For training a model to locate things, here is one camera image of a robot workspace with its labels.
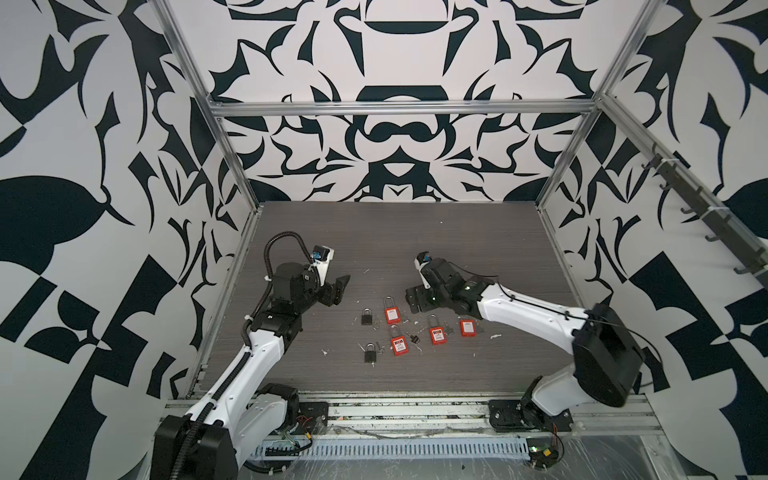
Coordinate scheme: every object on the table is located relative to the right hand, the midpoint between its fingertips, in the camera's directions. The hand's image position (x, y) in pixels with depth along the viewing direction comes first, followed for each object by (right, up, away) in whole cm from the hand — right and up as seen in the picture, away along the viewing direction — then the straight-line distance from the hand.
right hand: (421, 289), depth 86 cm
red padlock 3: (+5, -13, +1) cm, 14 cm away
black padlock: (-16, -9, +6) cm, 19 cm away
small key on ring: (-11, -17, -1) cm, 21 cm away
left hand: (-24, +7, -5) cm, 25 cm away
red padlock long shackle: (+14, -11, +1) cm, 17 cm away
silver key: (+8, -12, +3) cm, 15 cm away
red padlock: (-8, -8, +4) cm, 12 cm away
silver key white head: (-2, -14, +1) cm, 15 cm away
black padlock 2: (-14, -17, -3) cm, 23 cm away
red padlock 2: (-7, -15, -1) cm, 16 cm away
